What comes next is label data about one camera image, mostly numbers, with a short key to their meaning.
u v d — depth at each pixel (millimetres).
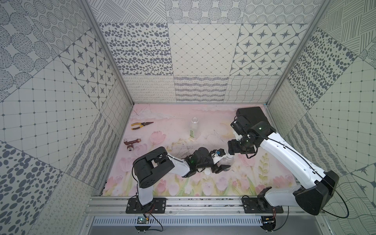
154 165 508
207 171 832
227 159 761
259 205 651
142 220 716
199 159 674
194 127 975
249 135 513
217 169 739
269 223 717
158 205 742
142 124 1069
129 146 930
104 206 750
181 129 1051
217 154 702
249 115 1074
